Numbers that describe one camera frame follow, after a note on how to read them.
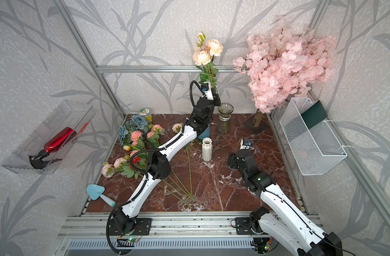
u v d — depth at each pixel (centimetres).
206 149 86
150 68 160
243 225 72
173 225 75
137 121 98
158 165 63
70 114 78
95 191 84
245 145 67
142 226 73
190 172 91
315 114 71
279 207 47
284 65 61
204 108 68
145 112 112
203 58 68
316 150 59
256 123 110
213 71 76
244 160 57
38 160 59
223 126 108
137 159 87
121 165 91
